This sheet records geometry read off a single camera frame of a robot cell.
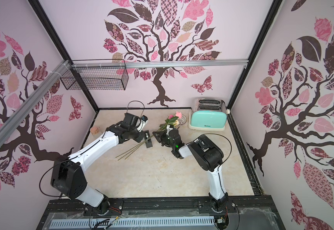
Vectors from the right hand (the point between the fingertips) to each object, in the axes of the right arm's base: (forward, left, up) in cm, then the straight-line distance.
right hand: (151, 131), depth 90 cm
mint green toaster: (+12, -39, +1) cm, 41 cm away
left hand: (-4, +6, +2) cm, 8 cm away
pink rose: (+12, -12, 0) cm, 17 cm away
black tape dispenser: (-4, +2, -7) cm, 9 cm away
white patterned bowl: (+18, -22, -11) cm, 30 cm away
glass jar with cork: (+4, +39, -3) cm, 39 cm away
